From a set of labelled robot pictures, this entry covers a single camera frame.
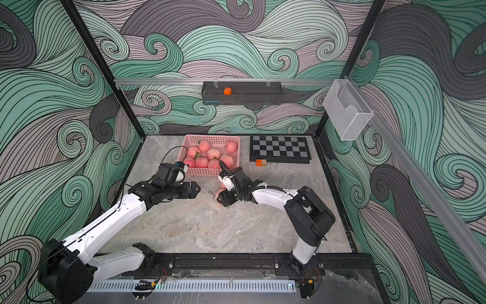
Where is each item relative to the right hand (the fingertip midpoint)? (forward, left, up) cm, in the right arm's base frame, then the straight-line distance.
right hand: (225, 195), depth 89 cm
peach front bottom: (+19, +14, 0) cm, 24 cm away
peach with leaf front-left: (+20, +20, +1) cm, 29 cm away
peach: (+2, +3, +2) cm, 4 cm away
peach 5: (+22, 0, 0) cm, 22 cm away
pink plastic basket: (+38, +5, -1) cm, 38 cm away
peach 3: (+31, +14, +2) cm, 34 cm away
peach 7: (+17, +7, +2) cm, 19 cm away
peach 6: (+26, +20, +3) cm, 33 cm away
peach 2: (+30, -2, +2) cm, 31 cm away
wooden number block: (+21, -21, -2) cm, 29 cm away
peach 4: (+25, +8, +2) cm, 26 cm away
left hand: (-1, +14, +10) cm, 17 cm away
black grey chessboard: (+29, -31, 0) cm, 43 cm away
